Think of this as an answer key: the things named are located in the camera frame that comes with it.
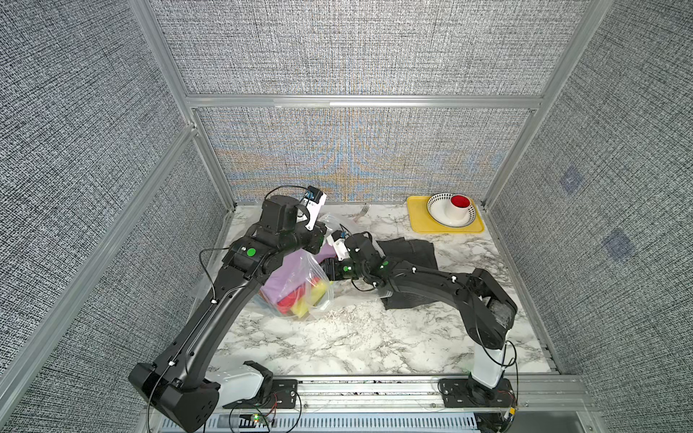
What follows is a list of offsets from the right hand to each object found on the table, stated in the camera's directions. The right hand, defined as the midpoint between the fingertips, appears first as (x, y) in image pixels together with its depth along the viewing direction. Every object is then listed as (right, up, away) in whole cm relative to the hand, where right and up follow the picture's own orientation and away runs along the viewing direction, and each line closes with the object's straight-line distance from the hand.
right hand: (315, 263), depth 82 cm
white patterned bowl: (+49, +19, +36) cm, 64 cm away
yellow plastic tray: (+42, +13, +33) cm, 55 cm away
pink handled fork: (+17, +18, +35) cm, 43 cm away
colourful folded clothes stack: (-3, -10, -5) cm, 12 cm away
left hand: (+5, +12, -13) cm, 18 cm away
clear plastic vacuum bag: (+5, +12, -14) cm, 19 cm away
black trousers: (+35, +2, +18) cm, 39 cm away
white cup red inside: (+54, +19, +26) cm, 63 cm away
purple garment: (-6, -2, -5) cm, 8 cm away
